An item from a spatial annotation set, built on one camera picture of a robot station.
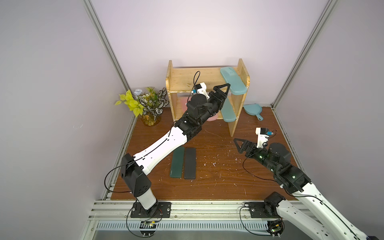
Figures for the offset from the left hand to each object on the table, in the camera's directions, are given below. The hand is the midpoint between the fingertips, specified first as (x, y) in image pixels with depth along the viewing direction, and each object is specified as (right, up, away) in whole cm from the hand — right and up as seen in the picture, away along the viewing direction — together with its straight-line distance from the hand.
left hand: (233, 89), depth 60 cm
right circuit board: (+23, -65, +10) cm, 69 cm away
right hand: (+5, -22, +8) cm, 24 cm away
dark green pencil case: (-27, -39, +28) cm, 55 cm away
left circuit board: (-39, -65, +12) cm, 77 cm away
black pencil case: (-19, -40, +28) cm, 52 cm away
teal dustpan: (+32, -5, +59) cm, 67 cm away
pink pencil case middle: (-6, -12, +25) cm, 29 cm away
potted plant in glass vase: (-45, -3, +30) cm, 54 cm away
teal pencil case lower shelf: (+4, -7, +30) cm, 31 cm away
